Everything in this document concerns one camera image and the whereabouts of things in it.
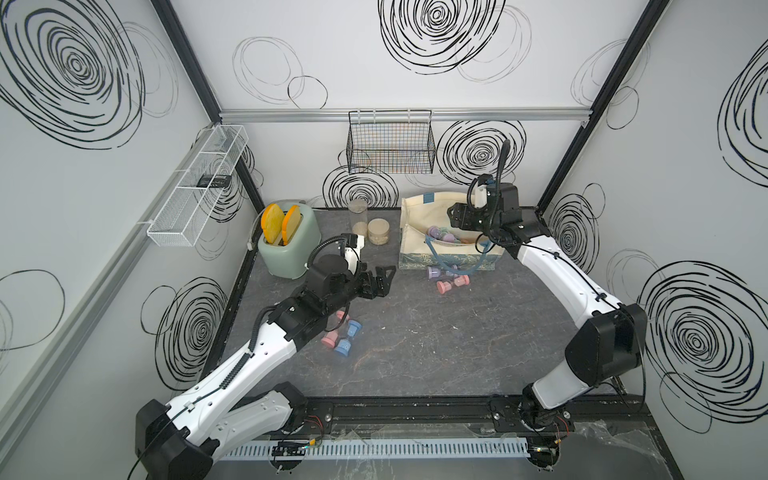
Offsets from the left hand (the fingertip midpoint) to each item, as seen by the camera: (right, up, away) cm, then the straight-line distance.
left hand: (381, 267), depth 71 cm
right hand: (+22, +15, +11) cm, 29 cm away
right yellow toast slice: (-28, +11, +17) cm, 35 cm away
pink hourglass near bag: (+25, -7, +25) cm, 36 cm away
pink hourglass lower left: (-15, -22, +13) cm, 29 cm away
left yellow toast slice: (-33, +12, +16) cm, 39 cm away
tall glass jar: (-9, +16, +30) cm, 35 cm away
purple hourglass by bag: (+17, -5, +26) cm, 32 cm away
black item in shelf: (-44, +22, +7) cm, 49 cm away
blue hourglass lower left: (-11, -23, +12) cm, 28 cm away
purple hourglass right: (+19, +8, +28) cm, 35 cm away
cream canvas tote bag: (+14, +6, +14) cm, 21 cm away
